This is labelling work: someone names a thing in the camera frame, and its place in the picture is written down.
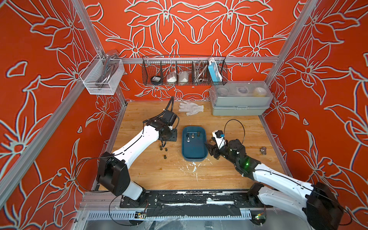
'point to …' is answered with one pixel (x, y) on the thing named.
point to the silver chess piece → (188, 140)
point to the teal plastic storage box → (194, 143)
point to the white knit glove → (193, 108)
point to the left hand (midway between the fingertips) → (173, 136)
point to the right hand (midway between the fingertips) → (206, 141)
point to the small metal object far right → (263, 150)
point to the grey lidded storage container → (240, 98)
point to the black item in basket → (155, 80)
